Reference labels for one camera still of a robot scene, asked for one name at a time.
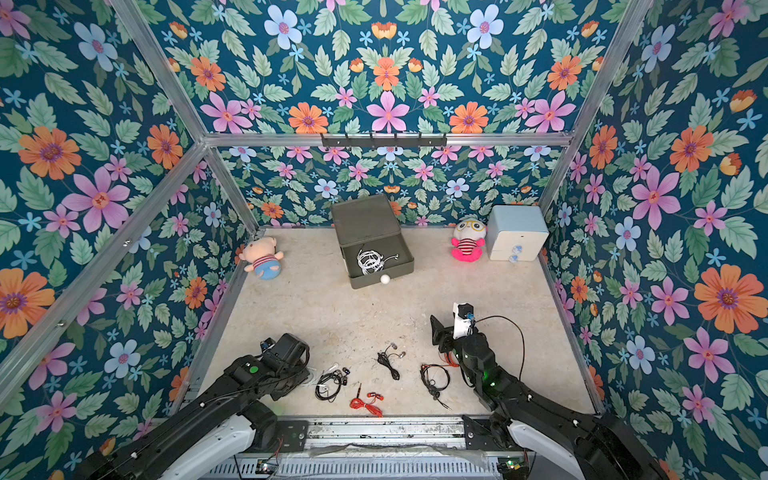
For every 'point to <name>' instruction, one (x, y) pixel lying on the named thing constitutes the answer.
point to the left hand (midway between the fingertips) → (312, 374)
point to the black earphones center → (383, 358)
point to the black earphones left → (330, 383)
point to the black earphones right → (433, 389)
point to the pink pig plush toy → (265, 261)
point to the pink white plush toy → (468, 240)
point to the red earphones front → (358, 404)
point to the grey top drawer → (369, 224)
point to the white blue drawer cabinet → (515, 233)
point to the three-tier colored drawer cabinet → (370, 238)
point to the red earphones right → (450, 359)
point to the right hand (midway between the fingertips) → (443, 315)
